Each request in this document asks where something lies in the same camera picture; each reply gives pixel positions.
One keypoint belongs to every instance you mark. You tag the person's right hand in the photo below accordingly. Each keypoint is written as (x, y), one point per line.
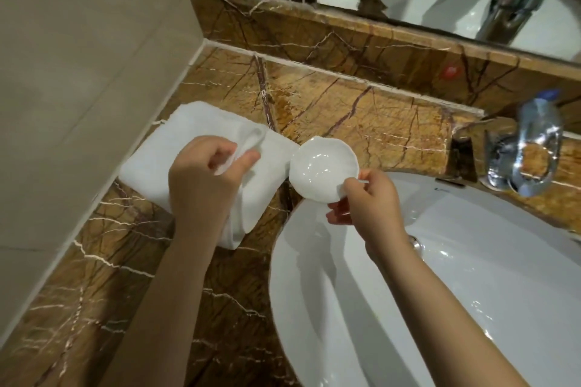
(376, 214)

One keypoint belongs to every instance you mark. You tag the person's left hand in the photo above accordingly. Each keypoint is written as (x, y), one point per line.
(204, 187)

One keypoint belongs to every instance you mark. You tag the white towel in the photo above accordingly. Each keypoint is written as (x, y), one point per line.
(150, 164)

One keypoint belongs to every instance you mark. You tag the white soap dish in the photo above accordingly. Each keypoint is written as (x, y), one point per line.
(317, 169)

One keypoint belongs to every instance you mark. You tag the white sink basin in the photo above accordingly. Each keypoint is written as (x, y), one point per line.
(499, 287)

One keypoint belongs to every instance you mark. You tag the person's right forearm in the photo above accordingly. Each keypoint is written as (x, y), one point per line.
(445, 332)

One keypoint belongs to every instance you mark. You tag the person's left forearm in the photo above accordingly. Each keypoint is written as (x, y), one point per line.
(159, 318)

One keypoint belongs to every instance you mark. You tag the brown marble vanity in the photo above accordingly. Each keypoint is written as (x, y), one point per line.
(354, 96)

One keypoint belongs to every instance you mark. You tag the red dot sticker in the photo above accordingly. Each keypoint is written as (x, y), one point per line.
(450, 72)

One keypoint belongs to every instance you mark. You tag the chrome faucet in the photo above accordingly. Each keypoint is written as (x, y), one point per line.
(540, 128)

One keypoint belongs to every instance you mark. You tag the blue dot sticker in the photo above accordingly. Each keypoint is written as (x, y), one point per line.
(550, 94)

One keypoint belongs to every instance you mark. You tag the wall mirror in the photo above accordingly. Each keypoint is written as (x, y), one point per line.
(454, 5)

